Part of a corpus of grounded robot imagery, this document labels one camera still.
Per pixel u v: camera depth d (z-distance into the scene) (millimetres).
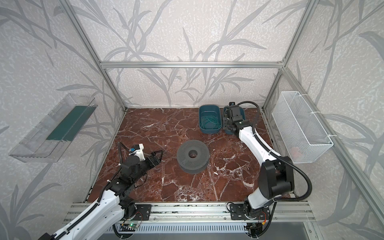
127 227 722
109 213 579
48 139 639
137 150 727
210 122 1023
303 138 607
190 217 728
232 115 667
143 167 678
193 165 836
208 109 1141
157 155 740
